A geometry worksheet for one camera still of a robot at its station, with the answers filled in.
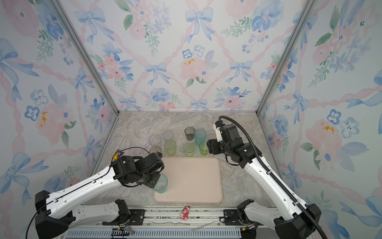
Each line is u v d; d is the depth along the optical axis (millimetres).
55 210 390
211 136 976
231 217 728
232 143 533
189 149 978
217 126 653
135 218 734
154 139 999
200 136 950
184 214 729
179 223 729
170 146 928
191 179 903
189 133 1057
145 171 527
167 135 1049
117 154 947
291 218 380
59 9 694
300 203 386
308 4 685
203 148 972
